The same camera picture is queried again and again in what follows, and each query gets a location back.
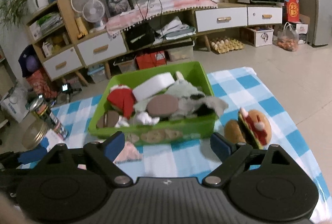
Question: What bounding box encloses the red santa plush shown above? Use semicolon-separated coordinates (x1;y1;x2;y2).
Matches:
107;84;136;119

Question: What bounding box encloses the grey green towel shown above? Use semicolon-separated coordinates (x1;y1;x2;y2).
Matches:
134;71;228;121

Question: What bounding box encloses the white foam block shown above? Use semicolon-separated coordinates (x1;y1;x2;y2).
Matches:
132;72;175;102

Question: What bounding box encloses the pink fluffy slipper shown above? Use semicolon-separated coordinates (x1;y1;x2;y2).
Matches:
146;94;178;118

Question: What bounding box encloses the hamburger plush toy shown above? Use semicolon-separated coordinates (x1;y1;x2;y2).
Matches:
224;108;272;149

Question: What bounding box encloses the blue white checkered cloth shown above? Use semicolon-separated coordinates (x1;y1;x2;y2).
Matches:
18;66;332;223

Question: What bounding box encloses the blue white milk carton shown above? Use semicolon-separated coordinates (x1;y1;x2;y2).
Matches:
39;129;65;152

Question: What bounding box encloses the green plastic biscuit bin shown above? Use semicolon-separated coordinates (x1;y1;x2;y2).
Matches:
88;61;223;145

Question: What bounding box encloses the glass jar gold lid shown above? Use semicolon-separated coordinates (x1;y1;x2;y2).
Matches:
22;119;49;150

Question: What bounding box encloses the yellow black tin can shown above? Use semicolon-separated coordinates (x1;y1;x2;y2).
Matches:
29;98;69;140

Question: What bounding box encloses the red box under cabinet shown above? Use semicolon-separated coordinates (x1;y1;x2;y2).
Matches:
136;51;167;69

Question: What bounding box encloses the egg tray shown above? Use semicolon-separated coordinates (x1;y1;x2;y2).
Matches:
208;37;244;54

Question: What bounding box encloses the wooden white tv cabinet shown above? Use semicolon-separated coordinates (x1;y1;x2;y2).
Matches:
26;0;282;81

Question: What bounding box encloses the white cartoon storage box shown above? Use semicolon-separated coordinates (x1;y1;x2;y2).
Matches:
240;26;273;48

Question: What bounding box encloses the pink table runner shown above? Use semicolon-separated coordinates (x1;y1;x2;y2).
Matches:
105;0;217;36

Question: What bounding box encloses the plastic bag with oranges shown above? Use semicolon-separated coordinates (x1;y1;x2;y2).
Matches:
276;22;299;52

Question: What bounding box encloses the white desk fan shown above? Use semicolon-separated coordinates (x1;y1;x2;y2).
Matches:
82;0;105;31

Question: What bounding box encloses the red gift box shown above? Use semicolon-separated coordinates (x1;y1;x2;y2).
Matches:
284;0;300;23

